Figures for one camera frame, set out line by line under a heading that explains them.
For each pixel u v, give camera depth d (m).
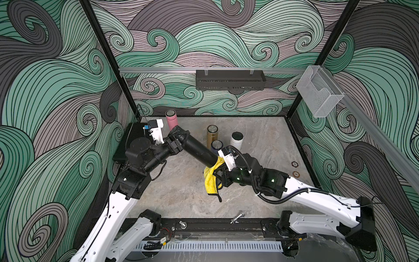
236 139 0.81
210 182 0.63
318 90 0.79
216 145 0.78
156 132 0.55
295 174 0.91
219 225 0.75
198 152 0.62
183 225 0.71
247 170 0.48
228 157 0.61
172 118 0.93
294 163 0.95
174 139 0.54
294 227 0.60
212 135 0.87
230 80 1.03
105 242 0.38
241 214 0.76
